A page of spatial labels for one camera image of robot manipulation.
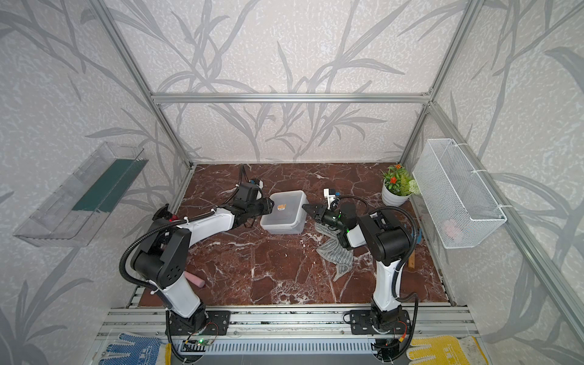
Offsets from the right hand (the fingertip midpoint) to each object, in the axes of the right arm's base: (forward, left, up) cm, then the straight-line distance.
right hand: (302, 208), depth 89 cm
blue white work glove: (-44, +48, -10) cm, 66 cm away
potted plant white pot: (+9, -40, +2) cm, 41 cm away
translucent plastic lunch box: (-4, +6, 0) cm, 7 cm away
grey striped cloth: (-13, -12, -11) cm, 21 cm away
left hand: (+4, +13, -4) cm, 14 cm away
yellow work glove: (-45, -45, -12) cm, 64 cm away
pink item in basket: (-14, -49, +8) cm, 52 cm away
